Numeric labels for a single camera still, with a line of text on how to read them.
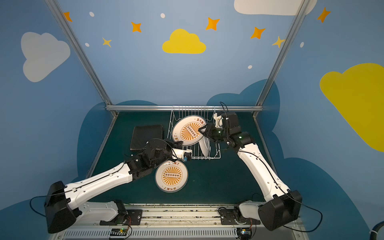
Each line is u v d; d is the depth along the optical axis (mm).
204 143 883
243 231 732
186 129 787
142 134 1048
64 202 394
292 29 767
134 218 736
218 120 701
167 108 1173
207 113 1148
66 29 754
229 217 746
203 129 727
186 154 618
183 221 735
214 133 659
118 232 731
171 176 882
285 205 391
